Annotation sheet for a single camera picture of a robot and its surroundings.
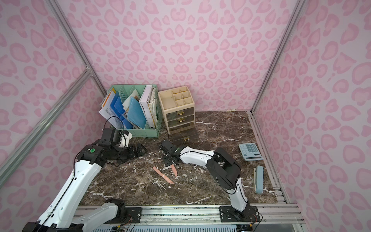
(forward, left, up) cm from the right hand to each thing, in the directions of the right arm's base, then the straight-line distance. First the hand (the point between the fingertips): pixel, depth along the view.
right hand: (167, 159), depth 90 cm
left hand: (-4, +10, +19) cm, 22 cm away
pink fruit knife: (-10, +1, -3) cm, 10 cm away
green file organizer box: (+43, +32, +19) cm, 57 cm away
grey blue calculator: (+7, -54, -3) cm, 54 cm away
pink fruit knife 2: (-6, -5, 0) cm, 8 cm away
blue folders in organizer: (+25, +23, +14) cm, 37 cm away
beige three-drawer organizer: (+25, -7, +21) cm, 33 cm away
